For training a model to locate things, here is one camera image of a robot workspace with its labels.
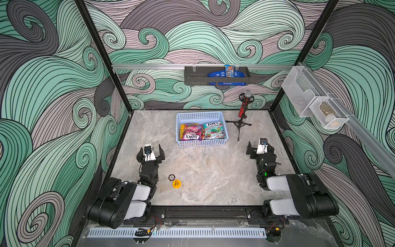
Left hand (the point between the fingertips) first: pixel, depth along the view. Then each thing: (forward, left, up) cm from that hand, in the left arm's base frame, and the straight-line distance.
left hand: (150, 145), depth 83 cm
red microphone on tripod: (+30, -57, +9) cm, 65 cm away
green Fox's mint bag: (+16, -38, -7) cm, 42 cm away
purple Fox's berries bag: (+14, -23, -7) cm, 28 cm away
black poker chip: (-12, -12, -14) cm, 22 cm away
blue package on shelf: (+39, -42, +21) cm, 61 cm away
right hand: (+3, -64, -3) cm, 64 cm away
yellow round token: (-16, -15, -14) cm, 26 cm away
